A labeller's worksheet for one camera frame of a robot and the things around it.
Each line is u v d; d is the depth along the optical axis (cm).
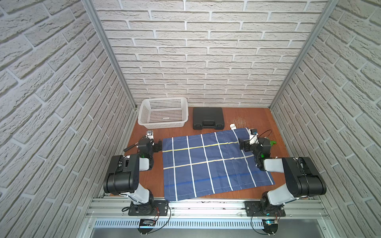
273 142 97
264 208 67
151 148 81
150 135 82
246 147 83
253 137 79
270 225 70
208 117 109
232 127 107
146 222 70
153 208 72
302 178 46
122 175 45
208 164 90
